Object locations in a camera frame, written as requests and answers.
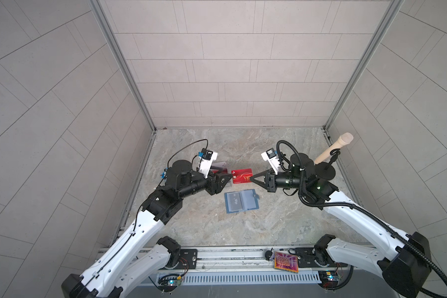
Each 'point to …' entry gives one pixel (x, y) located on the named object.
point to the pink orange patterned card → (286, 261)
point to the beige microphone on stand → (343, 139)
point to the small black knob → (268, 254)
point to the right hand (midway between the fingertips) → (251, 183)
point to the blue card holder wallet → (241, 201)
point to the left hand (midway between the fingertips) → (230, 174)
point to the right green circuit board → (329, 279)
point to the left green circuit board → (169, 284)
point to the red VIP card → (242, 176)
